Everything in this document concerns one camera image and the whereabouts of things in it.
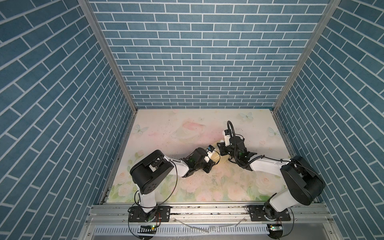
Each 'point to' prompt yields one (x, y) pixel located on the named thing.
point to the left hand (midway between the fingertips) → (214, 163)
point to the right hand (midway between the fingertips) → (218, 141)
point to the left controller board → (148, 229)
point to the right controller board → (276, 228)
